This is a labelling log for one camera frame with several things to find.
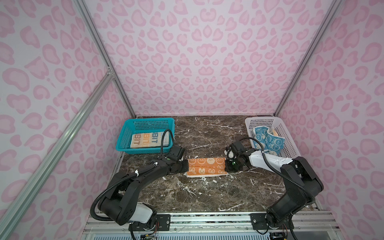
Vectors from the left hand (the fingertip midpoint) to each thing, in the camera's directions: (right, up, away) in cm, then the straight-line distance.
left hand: (188, 165), depth 89 cm
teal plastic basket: (-41, +24, +29) cm, 55 cm away
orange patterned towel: (+11, -2, +2) cm, 11 cm away
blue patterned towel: (+55, +11, +11) cm, 57 cm away
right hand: (+22, -2, +1) cm, 23 cm away
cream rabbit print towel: (-27, +13, +15) cm, 34 cm away
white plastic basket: (+63, +9, +5) cm, 64 cm away
